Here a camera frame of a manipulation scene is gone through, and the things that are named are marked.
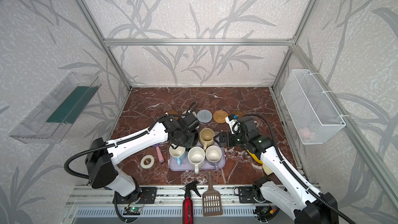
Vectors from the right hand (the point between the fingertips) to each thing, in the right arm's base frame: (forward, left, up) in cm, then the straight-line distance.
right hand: (221, 133), depth 77 cm
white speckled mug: (-7, +13, -14) cm, 20 cm away
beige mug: (+4, +8, -14) cm, 16 cm away
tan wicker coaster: (+21, -1, -17) cm, 28 cm away
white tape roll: (-12, +40, -16) cm, 44 cm away
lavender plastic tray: (-11, +19, -15) cm, 27 cm away
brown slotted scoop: (-27, +5, -15) cm, 32 cm away
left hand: (-2, +15, -4) cm, 16 cm away
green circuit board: (-31, +42, -17) cm, 55 cm away
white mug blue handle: (-5, +23, -16) cm, 28 cm away
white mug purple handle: (-6, +4, -15) cm, 17 cm away
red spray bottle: (-29, +16, -13) cm, 35 cm away
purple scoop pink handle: (-9, +32, -13) cm, 36 cm away
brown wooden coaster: (+22, -15, -16) cm, 31 cm away
